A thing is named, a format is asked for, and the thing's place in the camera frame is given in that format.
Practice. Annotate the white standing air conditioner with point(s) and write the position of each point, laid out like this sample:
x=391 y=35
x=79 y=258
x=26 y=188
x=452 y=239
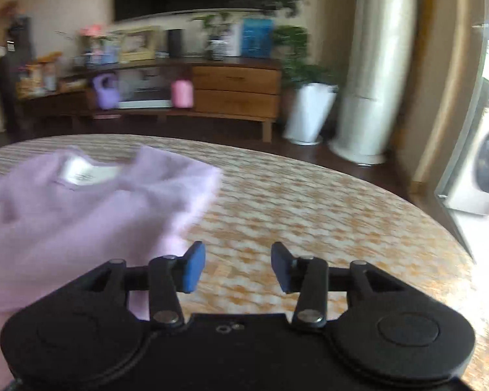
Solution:
x=380 y=58

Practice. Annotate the white set-top box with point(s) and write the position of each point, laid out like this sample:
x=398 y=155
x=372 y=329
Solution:
x=146 y=99

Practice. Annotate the white plant pot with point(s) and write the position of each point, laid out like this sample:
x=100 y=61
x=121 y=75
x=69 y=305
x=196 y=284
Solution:
x=311 y=108

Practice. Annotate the purple watering can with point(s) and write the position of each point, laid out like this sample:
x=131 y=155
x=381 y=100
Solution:
x=107 y=92

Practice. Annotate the black cabinet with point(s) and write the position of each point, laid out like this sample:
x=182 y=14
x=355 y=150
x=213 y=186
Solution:
x=18 y=54

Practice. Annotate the blue picture card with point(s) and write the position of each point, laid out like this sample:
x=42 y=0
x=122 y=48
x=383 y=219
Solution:
x=257 y=38

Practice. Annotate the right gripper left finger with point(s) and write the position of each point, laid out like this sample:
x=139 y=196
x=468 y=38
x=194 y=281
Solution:
x=169 y=275

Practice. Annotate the lilac t-shirt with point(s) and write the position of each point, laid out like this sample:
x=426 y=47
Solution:
x=63 y=213

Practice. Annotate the pink container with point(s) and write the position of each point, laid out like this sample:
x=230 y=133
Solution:
x=182 y=94

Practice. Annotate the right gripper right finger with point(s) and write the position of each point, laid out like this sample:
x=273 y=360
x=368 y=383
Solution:
x=309 y=277

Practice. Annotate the wooden tv cabinet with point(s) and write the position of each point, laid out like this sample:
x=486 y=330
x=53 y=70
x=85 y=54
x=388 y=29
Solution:
x=236 y=88

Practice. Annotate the black speaker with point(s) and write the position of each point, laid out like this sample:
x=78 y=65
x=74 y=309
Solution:
x=175 y=43

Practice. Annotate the framed photo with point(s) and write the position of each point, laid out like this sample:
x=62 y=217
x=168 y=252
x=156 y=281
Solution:
x=138 y=44

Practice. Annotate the washing machine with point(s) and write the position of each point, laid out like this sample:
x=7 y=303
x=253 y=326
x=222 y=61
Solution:
x=470 y=190

